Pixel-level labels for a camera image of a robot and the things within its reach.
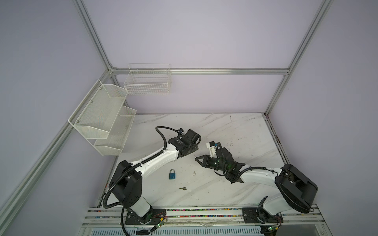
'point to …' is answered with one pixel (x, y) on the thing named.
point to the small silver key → (184, 188)
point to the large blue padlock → (172, 174)
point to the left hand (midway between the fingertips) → (192, 147)
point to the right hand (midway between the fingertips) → (194, 160)
